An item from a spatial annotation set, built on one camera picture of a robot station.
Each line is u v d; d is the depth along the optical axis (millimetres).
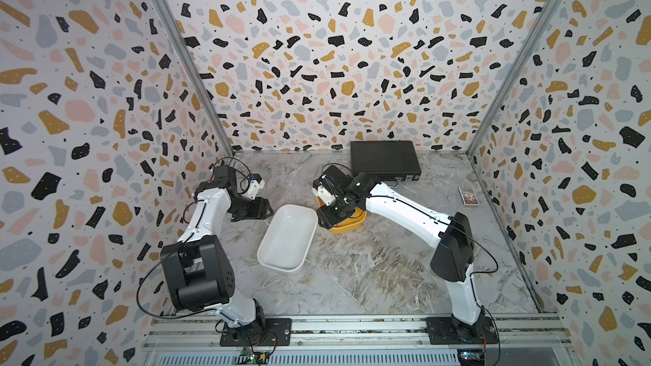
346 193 603
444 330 731
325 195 701
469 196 1053
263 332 676
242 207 721
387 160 1139
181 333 748
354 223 919
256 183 810
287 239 928
